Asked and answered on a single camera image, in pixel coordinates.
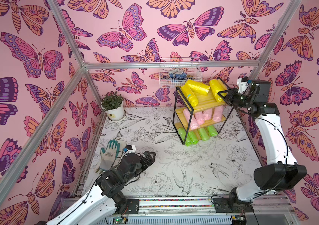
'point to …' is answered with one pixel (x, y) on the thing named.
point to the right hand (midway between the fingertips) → (221, 92)
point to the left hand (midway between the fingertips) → (153, 157)
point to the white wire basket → (171, 78)
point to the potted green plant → (113, 104)
